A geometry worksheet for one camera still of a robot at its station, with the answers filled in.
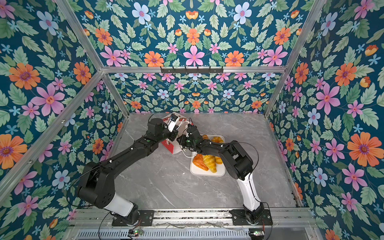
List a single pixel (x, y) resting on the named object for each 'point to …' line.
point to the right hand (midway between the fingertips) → (177, 137)
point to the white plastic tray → (220, 169)
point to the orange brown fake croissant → (198, 160)
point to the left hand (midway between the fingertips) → (179, 121)
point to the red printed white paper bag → (181, 125)
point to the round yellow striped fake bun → (218, 139)
